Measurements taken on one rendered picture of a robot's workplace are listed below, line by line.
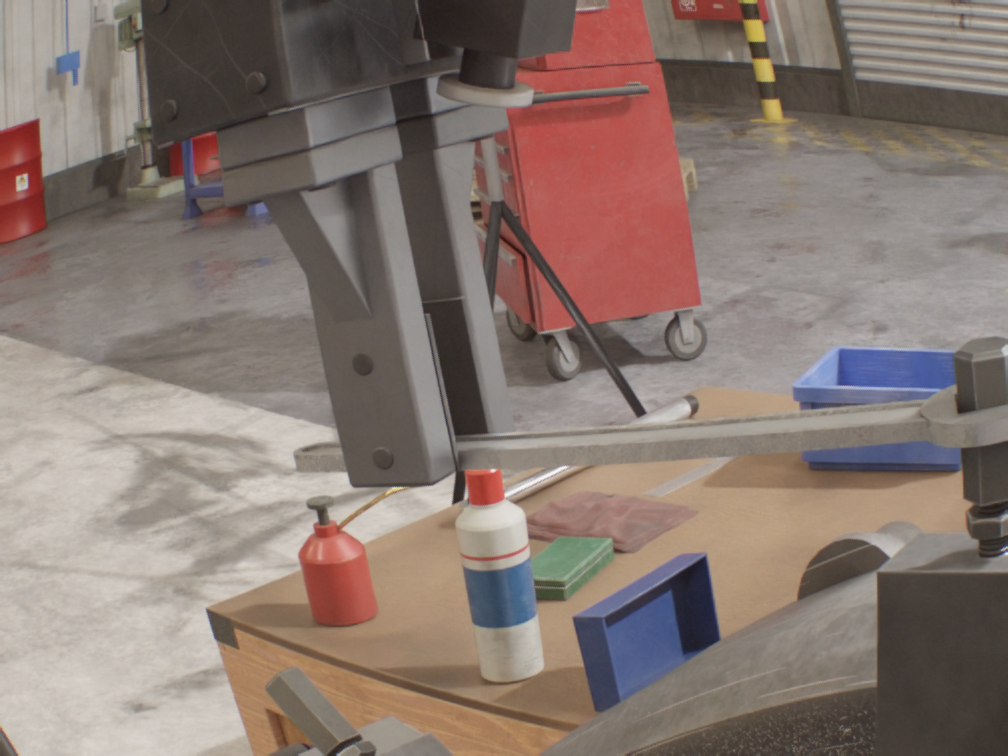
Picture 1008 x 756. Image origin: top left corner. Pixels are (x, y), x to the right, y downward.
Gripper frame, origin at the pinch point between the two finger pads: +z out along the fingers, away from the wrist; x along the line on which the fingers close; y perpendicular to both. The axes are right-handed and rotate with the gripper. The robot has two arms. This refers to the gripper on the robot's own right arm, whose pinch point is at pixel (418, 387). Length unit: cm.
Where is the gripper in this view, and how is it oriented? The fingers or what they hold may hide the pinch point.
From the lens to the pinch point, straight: 43.9
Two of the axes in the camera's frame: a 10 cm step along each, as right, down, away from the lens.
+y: 8.5, -0.7, -5.2
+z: 1.9, 9.6, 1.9
